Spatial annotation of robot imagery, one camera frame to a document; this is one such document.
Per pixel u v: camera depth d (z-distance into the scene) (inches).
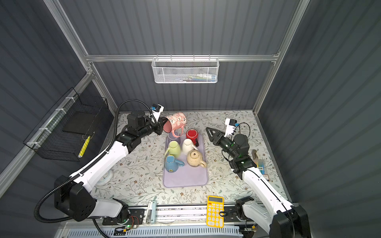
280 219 15.4
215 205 29.7
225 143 26.1
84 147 27.0
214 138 26.2
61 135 28.0
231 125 26.2
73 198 15.9
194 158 33.4
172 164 32.6
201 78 36.2
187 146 35.2
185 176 34.0
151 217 28.0
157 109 25.7
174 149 35.0
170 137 28.9
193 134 37.9
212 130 29.1
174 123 28.4
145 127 25.2
